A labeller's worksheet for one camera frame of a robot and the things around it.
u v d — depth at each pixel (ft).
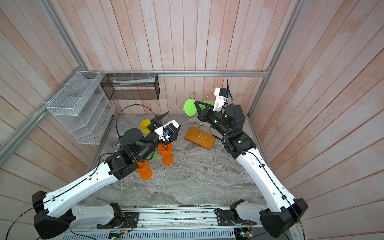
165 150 2.69
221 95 1.75
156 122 1.70
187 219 2.48
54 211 1.25
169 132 1.52
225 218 2.40
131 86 3.43
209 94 3.69
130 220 2.41
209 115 1.79
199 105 2.01
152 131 1.70
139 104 1.36
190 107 2.09
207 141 3.41
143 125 3.05
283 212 1.22
